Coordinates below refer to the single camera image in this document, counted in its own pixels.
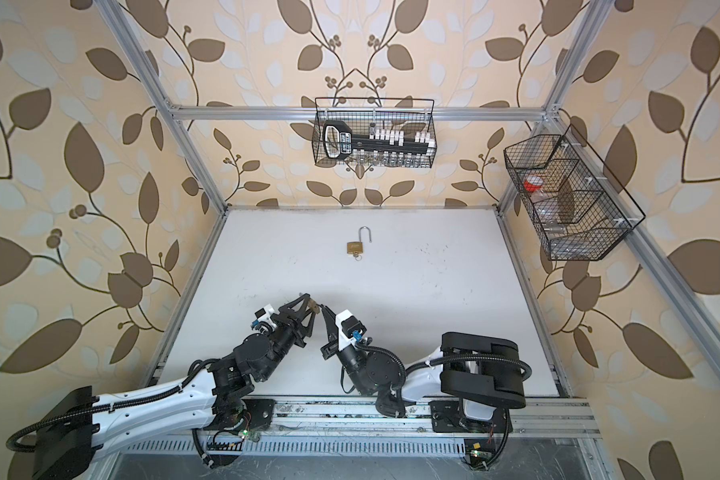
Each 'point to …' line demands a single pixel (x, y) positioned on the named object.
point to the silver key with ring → (357, 256)
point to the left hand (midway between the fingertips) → (316, 300)
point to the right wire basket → (579, 206)
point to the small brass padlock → (312, 305)
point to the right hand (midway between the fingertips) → (326, 313)
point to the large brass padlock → (357, 246)
